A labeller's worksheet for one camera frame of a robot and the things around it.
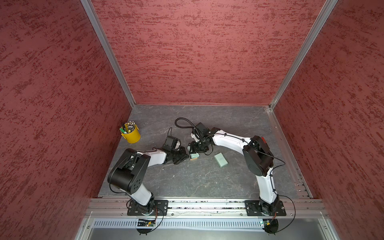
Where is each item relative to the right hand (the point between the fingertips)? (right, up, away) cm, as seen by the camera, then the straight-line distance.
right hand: (193, 154), depth 90 cm
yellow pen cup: (-39, +10, +4) cm, 41 cm away
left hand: (-2, -3, +1) cm, 4 cm away
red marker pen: (+50, +7, +12) cm, 52 cm away
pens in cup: (-39, +17, -3) cm, 43 cm away
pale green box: (+1, 0, -3) cm, 3 cm away
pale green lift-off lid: (+17, -3, -1) cm, 17 cm away
